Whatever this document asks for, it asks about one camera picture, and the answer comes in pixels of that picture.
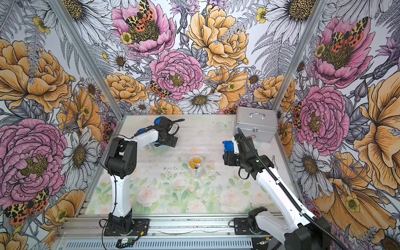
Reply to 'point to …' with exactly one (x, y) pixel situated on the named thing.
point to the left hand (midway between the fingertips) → (166, 144)
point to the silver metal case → (259, 124)
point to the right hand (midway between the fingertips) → (229, 160)
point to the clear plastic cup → (196, 173)
